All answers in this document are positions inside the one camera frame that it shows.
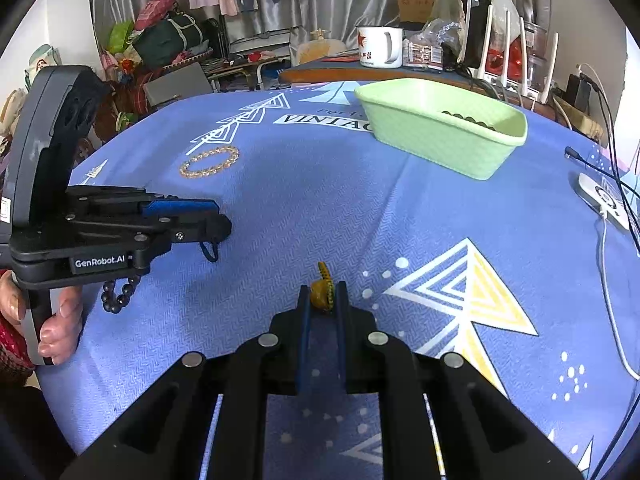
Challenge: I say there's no small folding table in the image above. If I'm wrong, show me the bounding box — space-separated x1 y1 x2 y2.
220 17 292 92

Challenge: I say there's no clear snack packet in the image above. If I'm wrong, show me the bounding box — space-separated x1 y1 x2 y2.
402 19 464 72

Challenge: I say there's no small white square device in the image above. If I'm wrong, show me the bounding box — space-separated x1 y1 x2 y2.
578 172 632 231

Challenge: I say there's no pink bag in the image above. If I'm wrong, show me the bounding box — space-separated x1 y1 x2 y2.
134 0 176 31

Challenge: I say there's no green plastic basket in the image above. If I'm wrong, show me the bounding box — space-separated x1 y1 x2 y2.
354 78 529 182

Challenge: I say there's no black cable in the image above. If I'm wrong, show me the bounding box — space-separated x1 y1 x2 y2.
564 60 640 261

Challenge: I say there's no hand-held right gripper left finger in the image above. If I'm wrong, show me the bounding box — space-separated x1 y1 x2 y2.
60 284 313 480

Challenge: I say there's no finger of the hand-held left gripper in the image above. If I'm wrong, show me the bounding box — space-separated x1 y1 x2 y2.
65 212 234 262
65 185 221 221

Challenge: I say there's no dark green duffel bag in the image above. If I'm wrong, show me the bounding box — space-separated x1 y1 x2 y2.
131 10 206 69

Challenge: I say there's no wooden desk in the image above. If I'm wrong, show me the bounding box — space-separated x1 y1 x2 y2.
279 54 607 142

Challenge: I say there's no beige power strip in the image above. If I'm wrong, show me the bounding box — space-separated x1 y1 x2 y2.
551 94 607 142

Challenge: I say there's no black monitor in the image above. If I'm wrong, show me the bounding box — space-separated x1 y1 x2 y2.
457 0 494 69

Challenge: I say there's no cardboard box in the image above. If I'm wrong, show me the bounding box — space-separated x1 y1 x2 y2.
398 0 435 24

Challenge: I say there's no white enamel mug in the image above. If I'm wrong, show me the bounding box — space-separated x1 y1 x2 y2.
356 26 404 69

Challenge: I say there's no amber crystal bead bracelet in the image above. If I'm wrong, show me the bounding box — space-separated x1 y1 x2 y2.
179 145 241 179

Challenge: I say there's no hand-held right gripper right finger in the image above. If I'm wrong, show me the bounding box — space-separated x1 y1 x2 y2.
335 281 586 480

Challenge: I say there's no person's left hand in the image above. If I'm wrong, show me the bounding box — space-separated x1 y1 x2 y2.
0 270 84 367

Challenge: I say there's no green gift bag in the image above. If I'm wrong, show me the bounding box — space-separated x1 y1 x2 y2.
107 20 135 55

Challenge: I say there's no dark bead bracelet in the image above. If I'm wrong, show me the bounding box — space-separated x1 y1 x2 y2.
101 274 140 315

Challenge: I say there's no clear jar with red contents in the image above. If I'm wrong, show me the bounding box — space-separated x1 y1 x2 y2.
487 22 552 92

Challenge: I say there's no beige plastic bag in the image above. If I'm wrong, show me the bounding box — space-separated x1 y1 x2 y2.
290 27 347 66

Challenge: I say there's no yellow pendant with striped cord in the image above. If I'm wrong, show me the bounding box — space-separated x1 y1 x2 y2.
310 261 337 315

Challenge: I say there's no white cable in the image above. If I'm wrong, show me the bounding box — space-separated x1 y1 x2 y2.
596 212 640 381

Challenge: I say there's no brown wooden bead bracelet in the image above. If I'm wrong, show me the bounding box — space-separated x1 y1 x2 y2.
441 110 497 132

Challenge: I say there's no white router with antennas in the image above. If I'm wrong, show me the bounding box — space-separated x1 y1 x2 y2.
470 5 561 107

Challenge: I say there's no grey flat board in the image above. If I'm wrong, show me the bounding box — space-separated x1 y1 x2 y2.
142 62 214 109

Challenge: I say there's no black charger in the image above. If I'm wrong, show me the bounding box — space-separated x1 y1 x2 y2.
566 72 594 112

